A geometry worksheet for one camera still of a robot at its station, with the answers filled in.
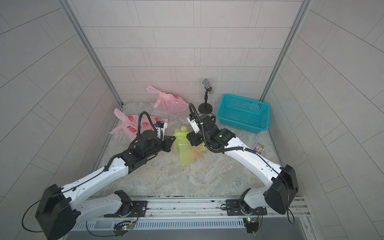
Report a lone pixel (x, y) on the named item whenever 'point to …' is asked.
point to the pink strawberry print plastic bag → (129, 124)
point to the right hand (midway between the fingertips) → (191, 133)
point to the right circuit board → (252, 225)
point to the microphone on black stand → (206, 108)
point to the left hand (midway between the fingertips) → (178, 137)
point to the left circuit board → (122, 227)
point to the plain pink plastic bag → (167, 102)
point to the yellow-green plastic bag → (187, 153)
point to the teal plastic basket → (247, 114)
